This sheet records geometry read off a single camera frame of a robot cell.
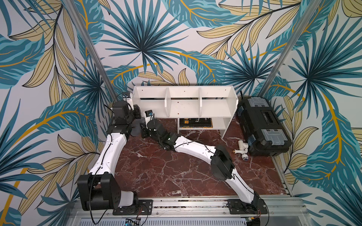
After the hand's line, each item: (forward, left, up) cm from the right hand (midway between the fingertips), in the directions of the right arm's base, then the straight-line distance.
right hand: (140, 122), depth 80 cm
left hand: (+7, +2, +6) cm, 9 cm away
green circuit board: (-45, +4, -25) cm, 52 cm away
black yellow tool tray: (+5, -32, -8) cm, 34 cm away
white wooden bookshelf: (+10, -32, +2) cm, 34 cm away
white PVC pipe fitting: (-7, -64, -22) cm, 68 cm away
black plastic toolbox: (-5, -73, -6) cm, 74 cm away
